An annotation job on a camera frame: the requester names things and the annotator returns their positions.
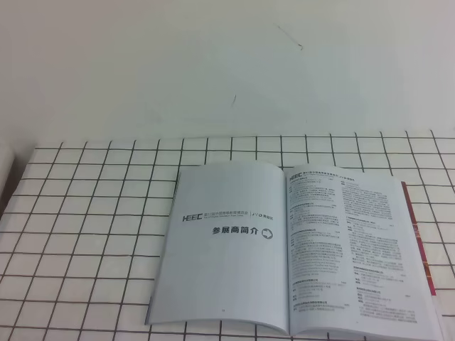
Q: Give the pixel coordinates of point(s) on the white paperback book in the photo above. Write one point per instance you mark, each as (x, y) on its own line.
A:
(313, 250)

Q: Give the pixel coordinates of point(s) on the white black-grid tablecloth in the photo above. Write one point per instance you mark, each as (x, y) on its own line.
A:
(82, 232)

